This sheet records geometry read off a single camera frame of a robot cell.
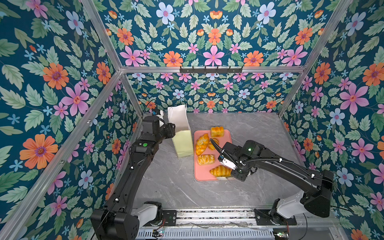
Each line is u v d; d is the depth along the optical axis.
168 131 0.67
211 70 0.93
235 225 0.72
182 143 0.82
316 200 0.40
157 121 0.57
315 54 0.85
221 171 0.84
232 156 0.55
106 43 0.80
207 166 0.89
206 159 0.90
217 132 1.01
